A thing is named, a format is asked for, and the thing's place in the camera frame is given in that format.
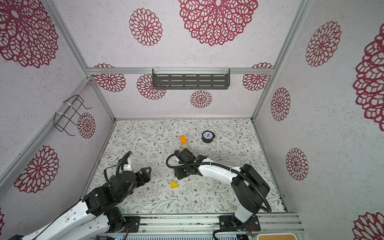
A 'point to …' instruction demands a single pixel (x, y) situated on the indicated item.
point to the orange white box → (276, 236)
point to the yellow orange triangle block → (173, 185)
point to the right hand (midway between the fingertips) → (177, 171)
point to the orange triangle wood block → (183, 139)
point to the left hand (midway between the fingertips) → (146, 173)
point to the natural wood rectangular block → (184, 144)
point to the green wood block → (184, 147)
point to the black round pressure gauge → (208, 136)
